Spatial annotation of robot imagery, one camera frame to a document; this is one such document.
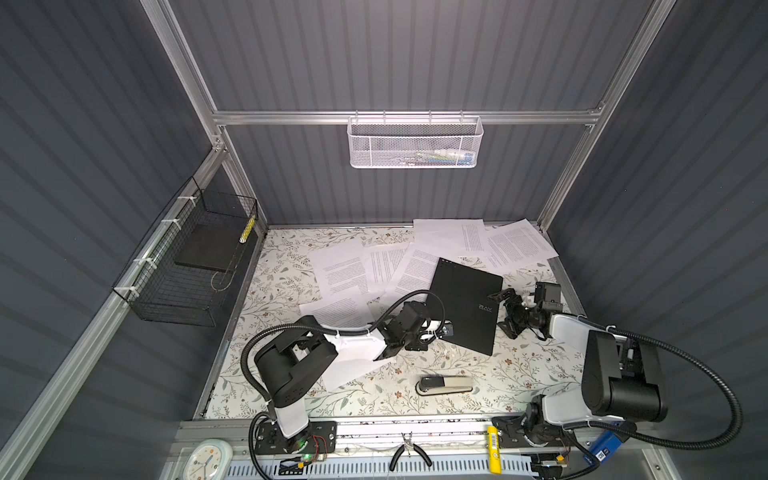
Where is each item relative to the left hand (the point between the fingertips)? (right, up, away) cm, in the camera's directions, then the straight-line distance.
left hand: (423, 315), depth 90 cm
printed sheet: (-23, -3, +5) cm, 24 cm away
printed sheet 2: (-28, +13, +19) cm, 36 cm away
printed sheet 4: (+39, +22, +26) cm, 52 cm away
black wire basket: (-60, +15, -17) cm, 64 cm away
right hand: (+23, +1, +3) cm, 24 cm away
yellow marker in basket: (-49, +25, -9) cm, 56 cm away
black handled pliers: (-5, -28, -18) cm, 34 cm away
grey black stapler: (+3, -17, -9) cm, 20 cm away
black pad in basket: (-56, +21, -14) cm, 61 cm away
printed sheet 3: (-1, +12, +16) cm, 20 cm away
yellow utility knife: (+15, -31, -21) cm, 40 cm away
